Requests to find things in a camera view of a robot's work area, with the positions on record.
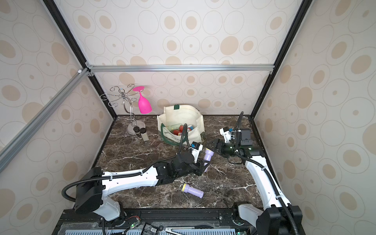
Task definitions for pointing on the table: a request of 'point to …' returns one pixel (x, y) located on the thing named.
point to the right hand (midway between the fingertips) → (214, 147)
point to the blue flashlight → (191, 128)
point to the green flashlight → (173, 127)
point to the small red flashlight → (181, 128)
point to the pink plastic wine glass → (144, 105)
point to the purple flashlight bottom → (186, 188)
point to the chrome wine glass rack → (124, 96)
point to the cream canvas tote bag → (170, 124)
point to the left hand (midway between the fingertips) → (212, 163)
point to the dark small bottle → (136, 129)
